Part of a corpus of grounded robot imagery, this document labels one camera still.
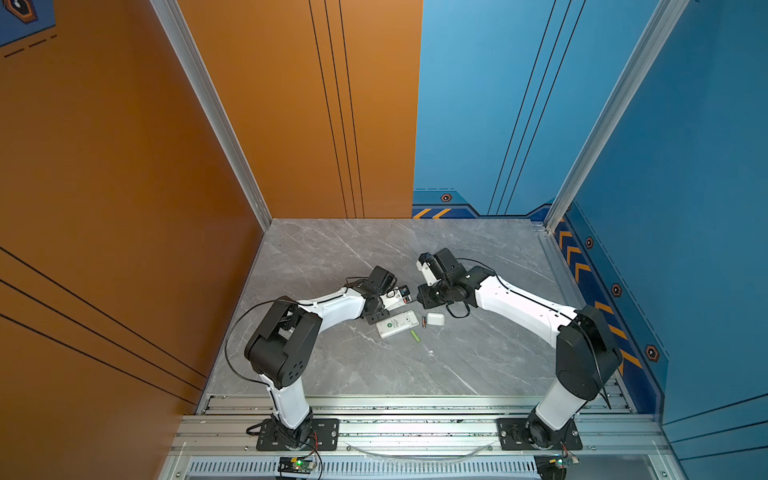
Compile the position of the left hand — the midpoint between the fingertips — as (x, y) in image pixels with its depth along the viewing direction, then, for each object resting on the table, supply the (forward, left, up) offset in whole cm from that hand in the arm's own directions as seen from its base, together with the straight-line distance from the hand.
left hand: (376, 300), depth 96 cm
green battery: (-12, -13, -1) cm, 17 cm away
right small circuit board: (-42, -46, -1) cm, 62 cm away
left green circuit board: (-43, +18, -4) cm, 47 cm away
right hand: (-4, -13, +9) cm, 16 cm away
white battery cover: (-5, -19, -2) cm, 20 cm away
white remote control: (-8, -7, -1) cm, 11 cm away
